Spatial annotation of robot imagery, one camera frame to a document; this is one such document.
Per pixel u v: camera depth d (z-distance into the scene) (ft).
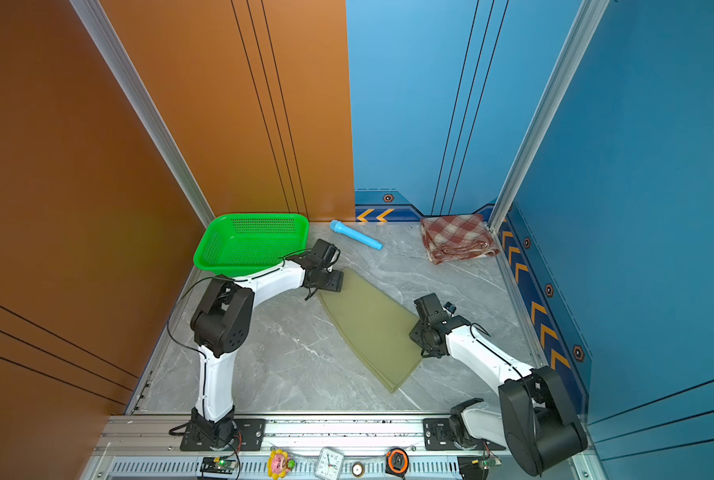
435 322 2.22
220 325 1.76
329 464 2.24
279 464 2.16
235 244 3.74
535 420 1.35
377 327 3.02
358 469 2.17
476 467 2.31
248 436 2.43
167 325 3.31
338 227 3.80
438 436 2.38
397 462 2.20
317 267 2.52
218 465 2.32
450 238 3.57
